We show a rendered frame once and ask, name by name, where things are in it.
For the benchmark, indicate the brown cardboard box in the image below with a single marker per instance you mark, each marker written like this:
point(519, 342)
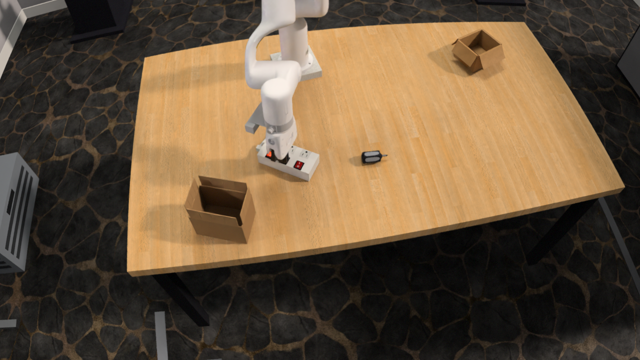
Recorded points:
point(221, 208)
point(477, 50)

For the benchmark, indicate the white power strip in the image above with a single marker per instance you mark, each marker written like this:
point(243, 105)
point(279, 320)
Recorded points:
point(302, 163)

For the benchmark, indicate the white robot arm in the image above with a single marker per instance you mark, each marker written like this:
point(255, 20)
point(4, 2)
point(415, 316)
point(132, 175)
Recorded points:
point(278, 79)

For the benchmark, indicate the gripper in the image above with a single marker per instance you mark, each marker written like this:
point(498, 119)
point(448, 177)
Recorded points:
point(280, 143)

